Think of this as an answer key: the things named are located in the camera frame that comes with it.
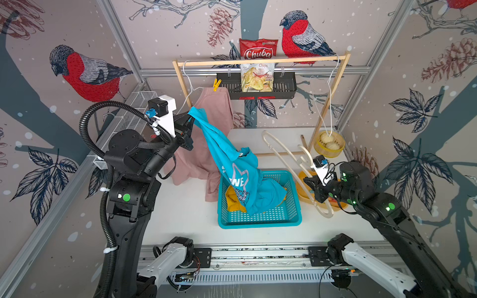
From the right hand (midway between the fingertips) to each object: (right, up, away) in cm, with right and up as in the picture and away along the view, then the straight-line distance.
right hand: (305, 176), depth 68 cm
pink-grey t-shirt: (-44, +2, +22) cm, 50 cm away
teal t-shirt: (-25, +3, +5) cm, 25 cm away
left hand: (-36, +22, -19) cm, 46 cm away
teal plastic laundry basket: (-3, -21, +17) cm, 27 cm away
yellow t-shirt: (-27, -16, +16) cm, 36 cm away
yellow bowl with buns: (+27, +12, +39) cm, 49 cm away
